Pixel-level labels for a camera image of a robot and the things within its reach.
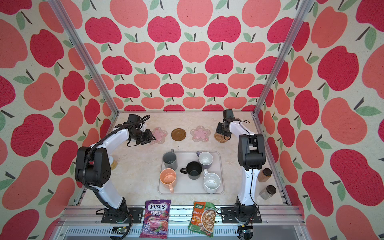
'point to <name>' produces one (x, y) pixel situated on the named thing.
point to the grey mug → (170, 160)
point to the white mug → (211, 181)
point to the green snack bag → (203, 219)
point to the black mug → (193, 170)
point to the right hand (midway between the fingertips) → (221, 132)
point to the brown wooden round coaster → (178, 134)
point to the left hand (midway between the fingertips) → (154, 140)
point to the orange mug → (168, 177)
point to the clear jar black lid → (268, 192)
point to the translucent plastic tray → (183, 185)
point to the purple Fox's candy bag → (156, 219)
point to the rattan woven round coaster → (219, 137)
